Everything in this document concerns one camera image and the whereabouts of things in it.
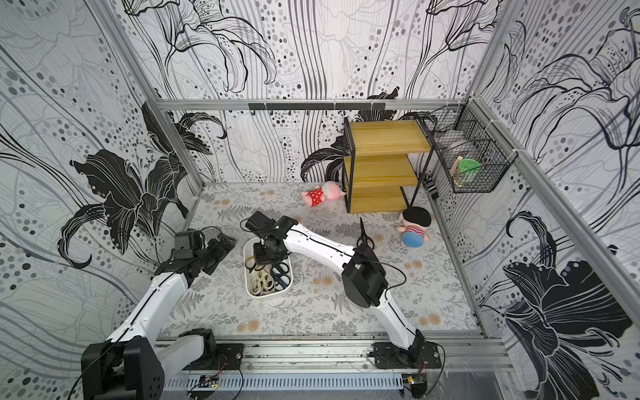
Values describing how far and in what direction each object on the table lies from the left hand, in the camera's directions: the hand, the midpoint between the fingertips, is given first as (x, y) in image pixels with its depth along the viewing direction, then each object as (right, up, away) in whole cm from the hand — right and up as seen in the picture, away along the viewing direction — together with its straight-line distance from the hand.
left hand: (233, 250), depth 86 cm
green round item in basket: (+78, +29, -6) cm, 84 cm away
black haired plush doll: (+67, +9, +10) cm, 69 cm away
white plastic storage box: (+3, -2, +6) cm, 7 cm away
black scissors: (+48, +3, +15) cm, 50 cm away
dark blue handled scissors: (+16, -11, +2) cm, 20 cm away
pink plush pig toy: (+33, +22, +22) cm, 46 cm away
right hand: (+11, -3, -2) cm, 12 cm away
